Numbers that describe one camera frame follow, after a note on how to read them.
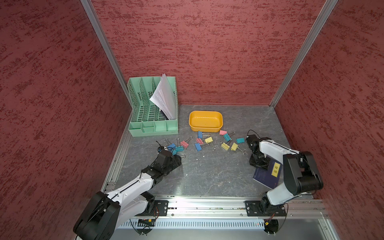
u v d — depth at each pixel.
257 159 0.77
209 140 1.00
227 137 1.00
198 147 0.95
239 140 0.98
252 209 0.74
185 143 0.98
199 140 0.98
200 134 1.01
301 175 0.45
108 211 0.41
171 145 0.97
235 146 0.97
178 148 0.95
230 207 0.76
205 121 1.11
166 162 0.68
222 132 1.03
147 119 1.11
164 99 0.95
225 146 0.95
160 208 0.75
